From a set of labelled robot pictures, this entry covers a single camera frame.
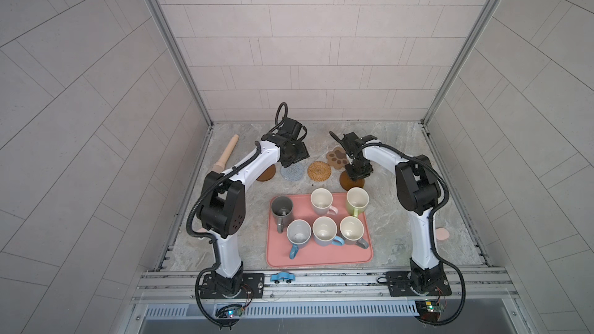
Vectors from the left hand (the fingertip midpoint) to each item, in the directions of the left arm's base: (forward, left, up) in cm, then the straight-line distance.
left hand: (306, 153), depth 92 cm
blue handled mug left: (-28, +3, -9) cm, 29 cm away
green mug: (-17, -20, -7) cm, 27 cm away
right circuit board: (-50, -37, -11) cm, 63 cm away
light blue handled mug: (-27, -7, -9) cm, 29 cm away
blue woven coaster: (-2, +5, -11) cm, 12 cm away
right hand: (-3, -22, -12) cm, 25 cm away
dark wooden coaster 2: (-8, -17, -9) cm, 21 cm away
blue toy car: (-42, +7, -8) cm, 43 cm away
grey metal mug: (-20, +9, -6) cm, 23 cm away
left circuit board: (-50, +24, -12) cm, 57 cm away
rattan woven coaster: (-1, -6, -11) cm, 12 cm away
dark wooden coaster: (-4, +16, -10) cm, 19 cm away
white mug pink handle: (-16, -6, -8) cm, 19 cm away
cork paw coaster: (+5, -14, -9) cm, 17 cm away
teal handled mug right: (-27, -16, -8) cm, 32 cm away
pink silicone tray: (-33, +9, -9) cm, 35 cm away
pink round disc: (-28, -49, -9) cm, 57 cm away
